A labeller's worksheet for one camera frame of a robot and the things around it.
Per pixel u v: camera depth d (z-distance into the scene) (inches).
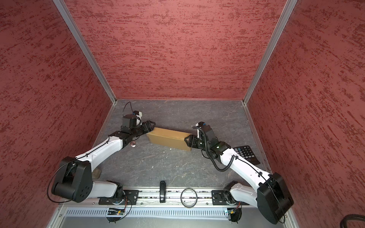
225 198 26.2
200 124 29.8
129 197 29.2
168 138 31.9
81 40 32.9
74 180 16.5
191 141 28.4
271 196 15.6
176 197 29.8
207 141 24.3
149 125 31.5
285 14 29.0
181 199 28.7
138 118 28.0
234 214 27.9
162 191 28.6
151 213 30.5
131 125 27.0
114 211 28.6
